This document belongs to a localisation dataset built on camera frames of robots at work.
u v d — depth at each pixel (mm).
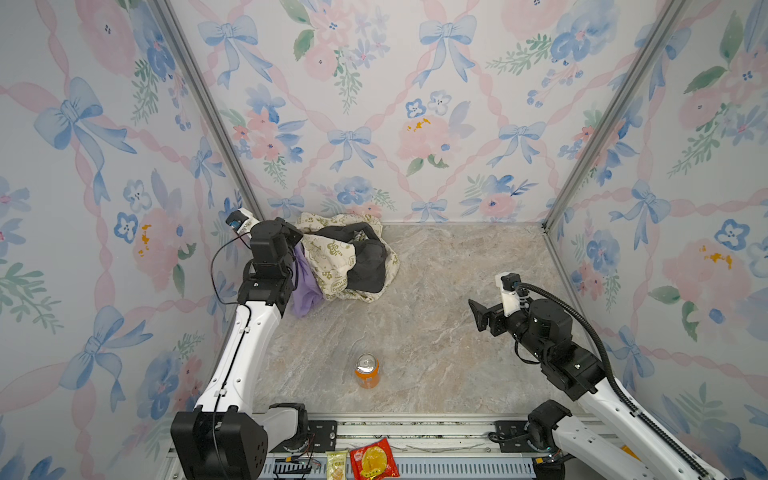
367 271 901
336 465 689
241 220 606
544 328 535
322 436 745
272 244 532
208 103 838
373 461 690
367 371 734
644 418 451
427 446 732
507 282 617
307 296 830
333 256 814
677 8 677
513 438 730
